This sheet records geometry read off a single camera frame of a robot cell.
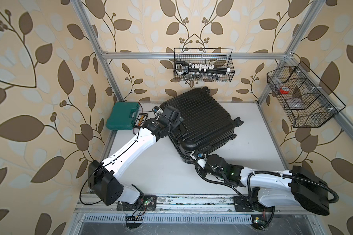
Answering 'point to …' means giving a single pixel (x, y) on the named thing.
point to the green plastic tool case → (122, 115)
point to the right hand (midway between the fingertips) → (192, 161)
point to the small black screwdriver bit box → (142, 117)
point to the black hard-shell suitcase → (206, 126)
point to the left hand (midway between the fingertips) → (175, 118)
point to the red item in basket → (284, 90)
